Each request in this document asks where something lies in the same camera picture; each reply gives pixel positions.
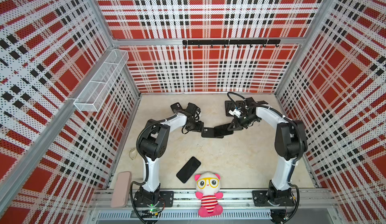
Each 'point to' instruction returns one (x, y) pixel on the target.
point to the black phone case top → (176, 106)
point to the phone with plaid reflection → (222, 130)
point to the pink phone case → (122, 190)
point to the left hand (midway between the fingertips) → (200, 131)
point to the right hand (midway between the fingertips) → (230, 129)
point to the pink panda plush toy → (208, 185)
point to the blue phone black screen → (188, 169)
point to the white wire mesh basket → (93, 95)
